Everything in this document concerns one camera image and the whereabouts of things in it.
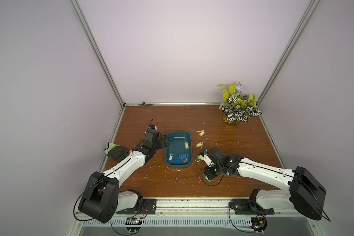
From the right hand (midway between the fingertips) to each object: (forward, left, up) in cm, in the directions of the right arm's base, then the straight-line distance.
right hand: (203, 170), depth 81 cm
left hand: (+17, +24, +6) cm, 30 cm away
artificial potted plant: (+33, -21, +17) cm, 43 cm away
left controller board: (-24, +36, -6) cm, 43 cm away
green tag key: (-4, -3, -4) cm, 6 cm away
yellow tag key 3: (+19, +1, -5) cm, 20 cm away
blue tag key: (+8, +20, -4) cm, 22 cm away
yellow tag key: (+29, -1, -5) cm, 29 cm away
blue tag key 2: (+7, +15, -4) cm, 17 cm away
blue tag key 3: (+11, +11, -4) cm, 16 cm away
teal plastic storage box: (+11, +15, -4) cm, 19 cm away
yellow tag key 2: (+18, +10, -4) cm, 21 cm away
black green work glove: (+12, +56, -5) cm, 58 cm away
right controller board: (-23, -26, -6) cm, 35 cm away
